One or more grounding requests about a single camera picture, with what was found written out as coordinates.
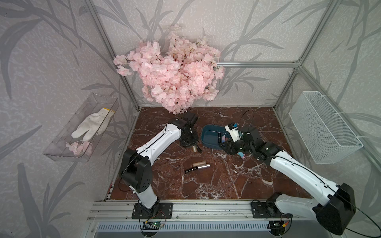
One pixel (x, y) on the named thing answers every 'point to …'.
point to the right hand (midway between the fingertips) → (222, 142)
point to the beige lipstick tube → (198, 163)
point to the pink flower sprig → (81, 148)
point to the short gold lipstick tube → (194, 148)
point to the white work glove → (93, 124)
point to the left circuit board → (152, 225)
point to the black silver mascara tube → (191, 169)
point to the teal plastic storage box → (209, 135)
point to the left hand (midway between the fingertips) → (197, 143)
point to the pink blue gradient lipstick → (223, 139)
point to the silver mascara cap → (203, 166)
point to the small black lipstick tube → (199, 149)
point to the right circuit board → (277, 226)
